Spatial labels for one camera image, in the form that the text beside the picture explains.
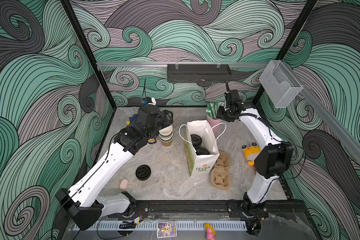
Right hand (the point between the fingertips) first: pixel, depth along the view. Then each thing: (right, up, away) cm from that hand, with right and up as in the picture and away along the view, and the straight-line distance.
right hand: (219, 115), depth 88 cm
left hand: (-29, 0, -21) cm, 35 cm away
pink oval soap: (-55, -38, -8) cm, 67 cm away
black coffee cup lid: (-15, -15, -4) cm, 21 cm away
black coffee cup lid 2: (-13, -20, -5) cm, 24 cm away
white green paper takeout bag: (-11, -24, -17) cm, 31 cm away
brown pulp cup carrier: (-1, -35, -7) cm, 36 cm away
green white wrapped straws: (-3, +4, +7) cm, 9 cm away
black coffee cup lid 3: (-45, -33, -4) cm, 56 cm away
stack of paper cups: (-32, -13, -2) cm, 35 cm away
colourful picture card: (-31, -53, -21) cm, 65 cm away
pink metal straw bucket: (-6, -5, -14) cm, 16 cm away
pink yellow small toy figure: (-11, -53, -23) cm, 59 cm away
